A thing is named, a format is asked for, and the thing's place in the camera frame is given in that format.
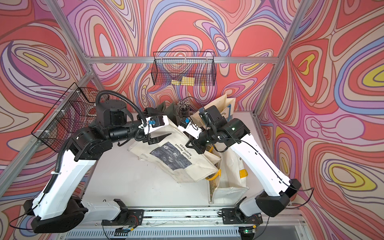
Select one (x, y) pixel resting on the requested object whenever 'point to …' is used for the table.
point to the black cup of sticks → (184, 108)
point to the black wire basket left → (76, 107)
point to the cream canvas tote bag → (172, 156)
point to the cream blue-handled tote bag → (226, 105)
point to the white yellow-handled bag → (224, 188)
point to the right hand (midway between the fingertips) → (190, 148)
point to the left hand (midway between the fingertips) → (167, 119)
